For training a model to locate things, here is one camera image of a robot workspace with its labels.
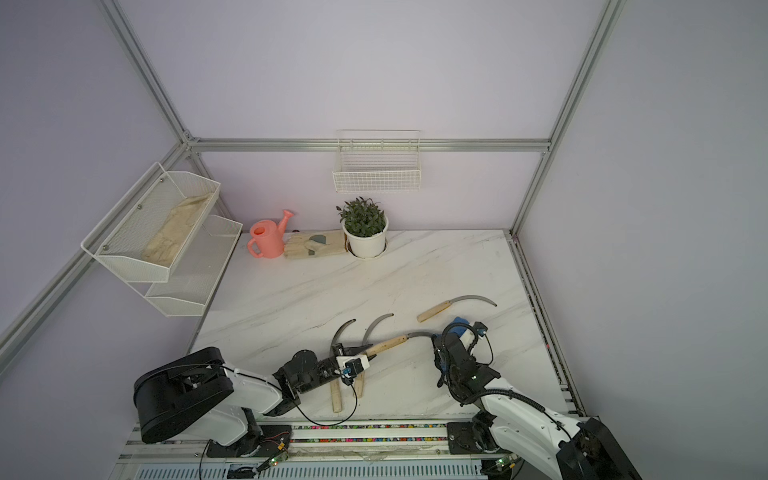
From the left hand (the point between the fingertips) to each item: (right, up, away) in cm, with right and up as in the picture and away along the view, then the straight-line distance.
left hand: (370, 346), depth 80 cm
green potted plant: (-4, +38, +21) cm, 44 cm away
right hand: (+23, -1, +8) cm, 24 cm away
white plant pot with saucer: (-4, +28, +33) cm, 44 cm away
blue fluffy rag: (+27, +1, +13) cm, 30 cm away
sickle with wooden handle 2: (+7, +1, +1) cm, 7 cm away
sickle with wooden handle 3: (+21, +7, +18) cm, 28 cm away
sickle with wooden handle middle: (-3, -9, +2) cm, 10 cm away
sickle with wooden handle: (-10, -11, +1) cm, 15 cm away
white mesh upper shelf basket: (-58, +30, -4) cm, 66 cm away
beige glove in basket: (-53, +28, -4) cm, 60 cm away
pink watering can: (-38, +32, +24) cm, 55 cm away
